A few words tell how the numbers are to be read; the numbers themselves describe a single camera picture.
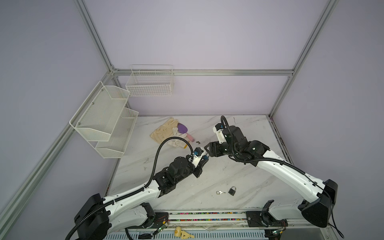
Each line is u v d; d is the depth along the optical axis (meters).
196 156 0.62
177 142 0.61
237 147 0.54
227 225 0.73
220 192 0.82
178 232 0.69
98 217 0.40
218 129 0.65
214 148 0.63
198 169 0.64
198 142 1.04
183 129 1.12
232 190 0.83
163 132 1.10
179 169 0.55
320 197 0.39
